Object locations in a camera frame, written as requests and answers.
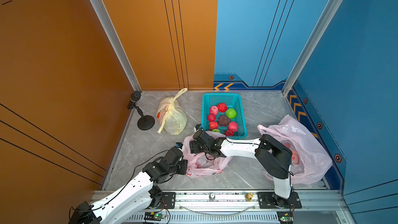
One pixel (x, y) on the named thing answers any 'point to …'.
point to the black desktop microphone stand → (146, 122)
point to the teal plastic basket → (224, 113)
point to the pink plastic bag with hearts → (310, 160)
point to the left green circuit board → (151, 215)
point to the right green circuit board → (285, 217)
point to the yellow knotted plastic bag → (171, 115)
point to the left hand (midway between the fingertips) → (188, 162)
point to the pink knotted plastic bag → (200, 164)
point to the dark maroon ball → (223, 120)
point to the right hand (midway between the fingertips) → (193, 144)
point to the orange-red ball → (213, 125)
